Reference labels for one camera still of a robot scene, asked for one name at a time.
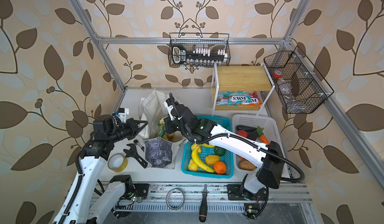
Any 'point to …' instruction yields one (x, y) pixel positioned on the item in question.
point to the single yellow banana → (198, 161)
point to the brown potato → (246, 165)
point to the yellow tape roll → (124, 166)
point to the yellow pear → (170, 135)
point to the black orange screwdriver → (203, 211)
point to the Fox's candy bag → (237, 98)
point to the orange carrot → (262, 136)
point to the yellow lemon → (194, 146)
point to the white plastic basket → (271, 131)
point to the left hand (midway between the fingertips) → (148, 121)
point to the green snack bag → (161, 127)
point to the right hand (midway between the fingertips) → (164, 120)
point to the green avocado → (219, 151)
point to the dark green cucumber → (242, 127)
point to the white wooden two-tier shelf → (240, 78)
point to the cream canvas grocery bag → (160, 152)
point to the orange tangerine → (220, 167)
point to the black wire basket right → (300, 87)
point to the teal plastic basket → (207, 160)
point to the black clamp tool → (132, 153)
